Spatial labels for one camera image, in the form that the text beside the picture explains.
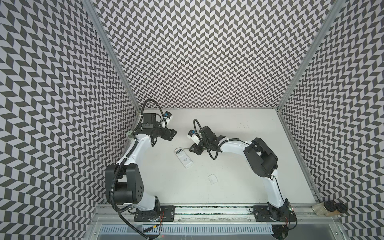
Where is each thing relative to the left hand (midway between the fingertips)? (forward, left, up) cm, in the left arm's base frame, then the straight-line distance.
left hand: (170, 129), depth 88 cm
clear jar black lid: (-40, -75, -9) cm, 86 cm away
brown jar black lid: (-40, -85, -11) cm, 94 cm away
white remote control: (-13, -8, -13) cm, 20 cm away
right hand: (-8, -12, -14) cm, 20 cm away
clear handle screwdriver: (-7, -9, -11) cm, 16 cm away
